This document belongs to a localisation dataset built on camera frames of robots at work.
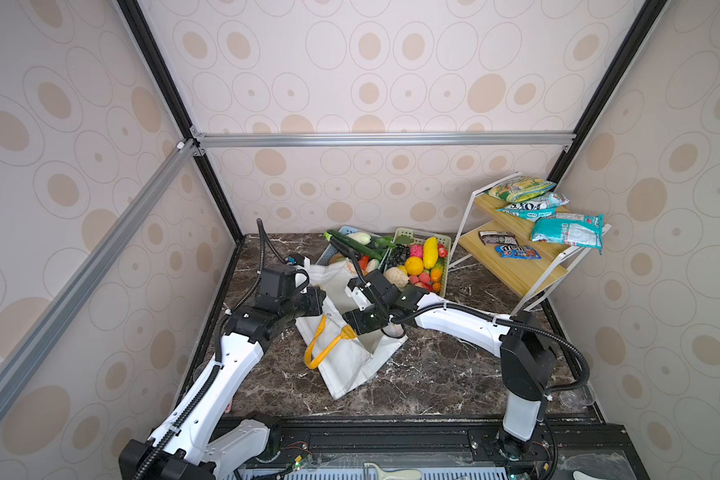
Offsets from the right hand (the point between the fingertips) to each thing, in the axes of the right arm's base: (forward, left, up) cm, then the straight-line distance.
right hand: (348, 327), depth 82 cm
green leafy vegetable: (+34, -13, -1) cm, 36 cm away
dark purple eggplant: (+36, -8, -4) cm, 37 cm away
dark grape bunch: (+29, -16, -4) cm, 33 cm away
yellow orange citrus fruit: (+27, -22, -6) cm, 35 cm away
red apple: (+32, -32, -5) cm, 46 cm away
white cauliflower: (+18, -15, -1) cm, 23 cm away
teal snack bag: (+12, -55, +24) cm, 61 cm away
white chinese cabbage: (+26, -7, -5) cm, 28 cm away
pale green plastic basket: (+22, -25, -9) cm, 35 cm away
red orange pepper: (+27, -4, -4) cm, 28 cm away
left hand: (+4, +4, +13) cm, 14 cm away
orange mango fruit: (+24, -29, -7) cm, 39 cm away
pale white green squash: (+37, -3, -2) cm, 37 cm away
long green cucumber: (+33, -3, -3) cm, 33 cm away
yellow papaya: (+31, -28, -4) cm, 42 cm away
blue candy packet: (+22, -52, +5) cm, 57 cm away
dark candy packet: (+29, -48, +5) cm, 56 cm away
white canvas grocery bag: (-9, +1, +1) cm, 9 cm away
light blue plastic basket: (+32, +8, -4) cm, 34 cm away
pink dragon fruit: (+34, -23, -6) cm, 41 cm away
